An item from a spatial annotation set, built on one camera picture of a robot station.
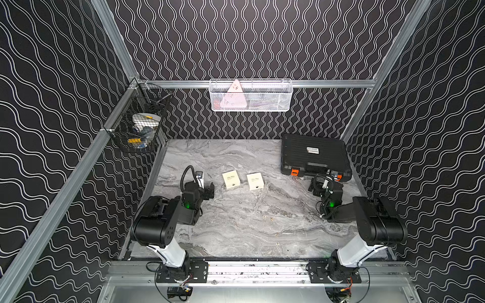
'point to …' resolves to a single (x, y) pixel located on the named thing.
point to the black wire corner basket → (137, 127)
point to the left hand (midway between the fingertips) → (201, 180)
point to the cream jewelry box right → (255, 181)
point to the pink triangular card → (233, 98)
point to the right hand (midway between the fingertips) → (323, 180)
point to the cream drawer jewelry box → (231, 178)
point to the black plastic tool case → (305, 155)
